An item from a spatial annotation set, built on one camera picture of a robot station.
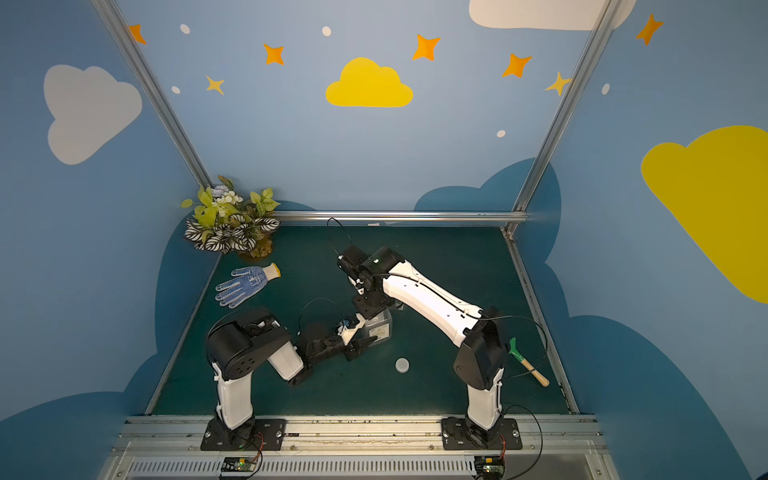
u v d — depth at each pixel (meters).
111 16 0.69
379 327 0.84
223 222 0.91
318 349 0.75
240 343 0.52
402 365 0.86
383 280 0.54
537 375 0.84
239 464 0.72
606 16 0.70
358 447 0.73
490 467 0.73
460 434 0.74
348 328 0.77
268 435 0.75
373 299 0.66
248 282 1.04
